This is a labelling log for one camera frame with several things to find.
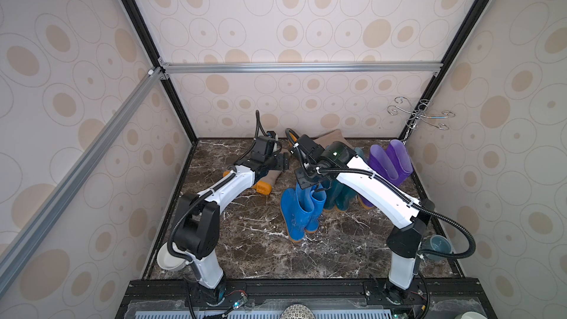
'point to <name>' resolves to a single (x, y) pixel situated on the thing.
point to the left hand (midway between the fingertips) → (288, 155)
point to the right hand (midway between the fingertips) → (311, 175)
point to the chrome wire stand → (418, 114)
